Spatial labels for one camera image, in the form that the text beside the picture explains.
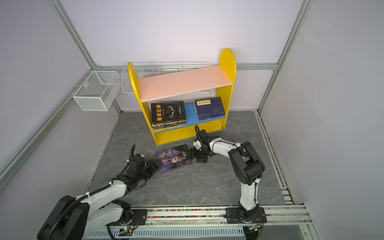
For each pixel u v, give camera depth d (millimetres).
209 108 966
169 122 888
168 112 912
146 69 938
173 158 932
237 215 738
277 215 756
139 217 738
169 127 912
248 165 502
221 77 825
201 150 818
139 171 694
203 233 1577
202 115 957
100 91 1045
